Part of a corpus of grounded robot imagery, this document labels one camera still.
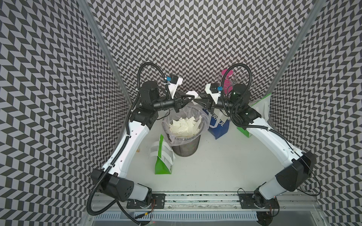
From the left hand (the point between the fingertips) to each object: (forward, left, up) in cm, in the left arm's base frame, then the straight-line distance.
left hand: (193, 98), depth 61 cm
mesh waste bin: (-9, +4, -34) cm, 36 cm away
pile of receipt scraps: (+3, +4, -26) cm, 26 cm away
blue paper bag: (+5, -16, -25) cm, 30 cm away
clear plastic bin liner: (+9, +4, -19) cm, 22 cm away
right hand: (+2, -1, -2) cm, 3 cm away
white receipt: (-15, +13, -23) cm, 31 cm away
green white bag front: (-17, +17, -36) cm, 43 cm away
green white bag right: (+15, -45, -23) cm, 52 cm away
